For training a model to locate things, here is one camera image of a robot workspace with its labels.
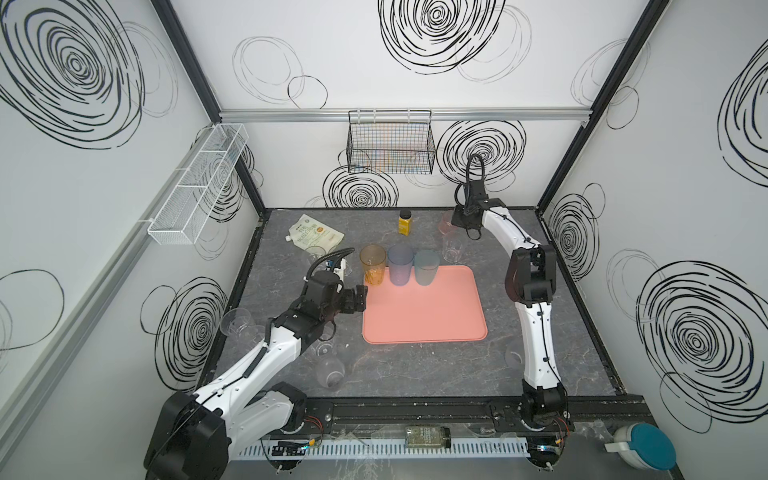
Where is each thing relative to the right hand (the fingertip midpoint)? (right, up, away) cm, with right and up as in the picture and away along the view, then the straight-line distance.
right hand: (458, 217), depth 107 cm
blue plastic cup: (-22, -15, -15) cm, 30 cm away
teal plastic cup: (-13, -16, -11) cm, 23 cm away
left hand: (-35, -21, -24) cm, 47 cm away
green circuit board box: (-15, -53, -39) cm, 68 cm away
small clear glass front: (-44, -39, -22) cm, 63 cm away
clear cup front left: (-41, -44, -27) cm, 66 cm away
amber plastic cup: (-30, -14, -18) cm, 38 cm away
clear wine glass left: (-71, -33, -18) cm, 80 cm away
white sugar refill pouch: (-56, -5, +5) cm, 56 cm away
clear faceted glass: (-3, -12, -1) cm, 13 cm away
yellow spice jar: (-19, -2, +1) cm, 19 cm away
